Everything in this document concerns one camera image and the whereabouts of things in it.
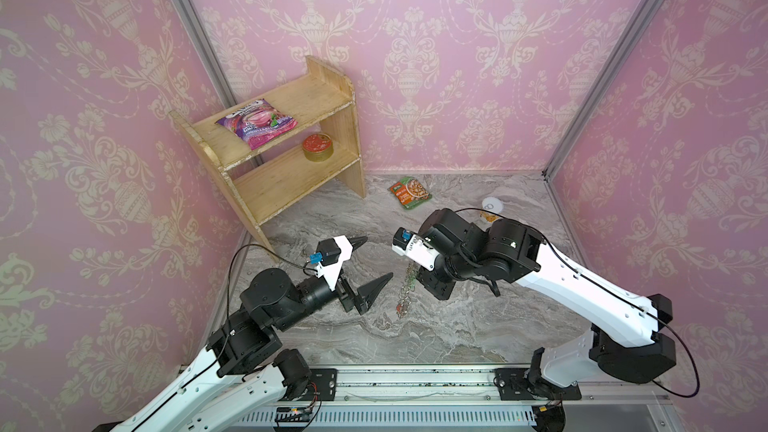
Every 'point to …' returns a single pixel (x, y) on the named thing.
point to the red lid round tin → (318, 147)
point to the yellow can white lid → (491, 204)
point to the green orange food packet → (410, 192)
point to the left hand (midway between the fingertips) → (378, 261)
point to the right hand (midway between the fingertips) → (420, 274)
